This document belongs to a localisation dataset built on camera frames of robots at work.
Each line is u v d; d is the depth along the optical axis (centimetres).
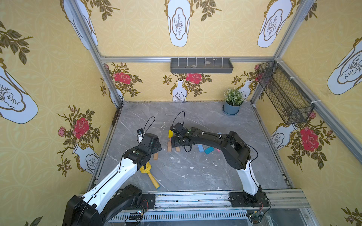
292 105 83
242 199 73
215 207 73
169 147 92
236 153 53
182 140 70
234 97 100
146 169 82
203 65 92
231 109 108
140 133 70
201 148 92
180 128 76
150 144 62
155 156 90
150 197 75
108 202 53
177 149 92
